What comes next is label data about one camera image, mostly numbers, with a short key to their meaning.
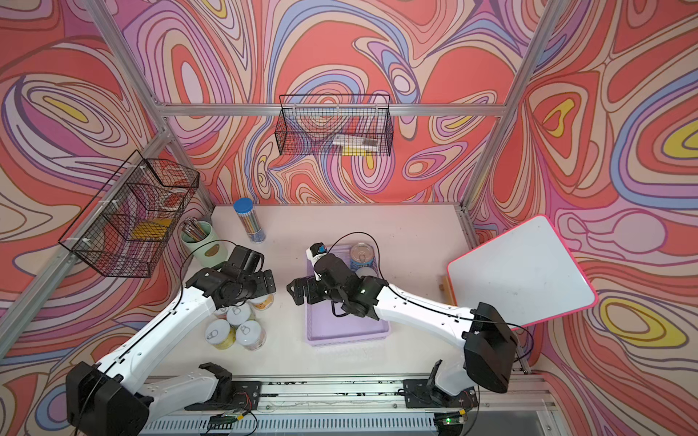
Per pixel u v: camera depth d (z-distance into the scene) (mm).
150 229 716
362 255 907
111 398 371
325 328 862
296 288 650
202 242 888
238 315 827
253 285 707
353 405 729
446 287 899
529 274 789
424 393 730
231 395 709
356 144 908
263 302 863
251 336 805
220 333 800
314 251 672
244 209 933
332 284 576
